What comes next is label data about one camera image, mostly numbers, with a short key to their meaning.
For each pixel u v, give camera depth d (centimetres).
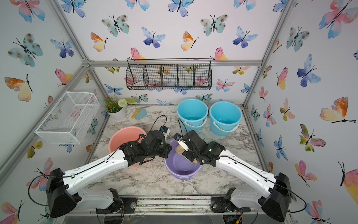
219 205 73
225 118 108
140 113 114
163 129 67
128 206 74
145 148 55
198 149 54
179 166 85
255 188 43
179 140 64
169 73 98
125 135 82
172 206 74
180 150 78
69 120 86
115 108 101
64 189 39
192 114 93
